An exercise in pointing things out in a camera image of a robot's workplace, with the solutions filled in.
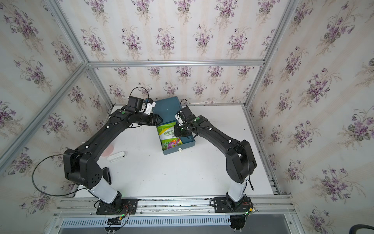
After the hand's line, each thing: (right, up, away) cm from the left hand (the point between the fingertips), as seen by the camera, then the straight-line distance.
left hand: (159, 120), depth 83 cm
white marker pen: (-28, -22, +5) cm, 36 cm away
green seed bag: (+5, -11, -1) cm, 12 cm away
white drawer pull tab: (+12, -16, -7) cm, 21 cm away
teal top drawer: (+16, -12, -9) cm, 22 cm away
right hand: (+9, -8, +1) cm, 12 cm away
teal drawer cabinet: (+4, +7, +5) cm, 10 cm away
